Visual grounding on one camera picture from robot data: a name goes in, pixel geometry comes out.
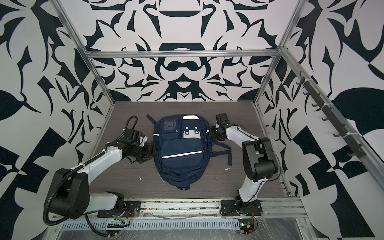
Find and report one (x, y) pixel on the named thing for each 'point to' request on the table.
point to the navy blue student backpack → (183, 145)
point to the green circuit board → (246, 226)
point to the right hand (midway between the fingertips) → (212, 132)
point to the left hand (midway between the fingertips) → (157, 151)
